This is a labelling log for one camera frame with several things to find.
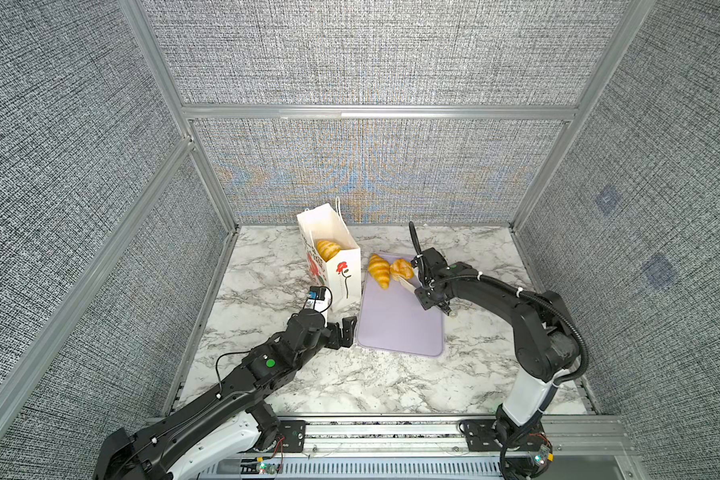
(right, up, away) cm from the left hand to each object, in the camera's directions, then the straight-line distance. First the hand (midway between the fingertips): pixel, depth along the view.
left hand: (342, 318), depth 76 cm
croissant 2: (-5, +18, +10) cm, 21 cm away
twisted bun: (+18, +12, +26) cm, 34 cm away
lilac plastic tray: (+16, -4, +19) cm, 25 cm away
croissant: (+11, +11, +26) cm, 31 cm away
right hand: (+27, +4, +19) cm, 33 cm away
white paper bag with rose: (-1, +10, +9) cm, 14 cm away
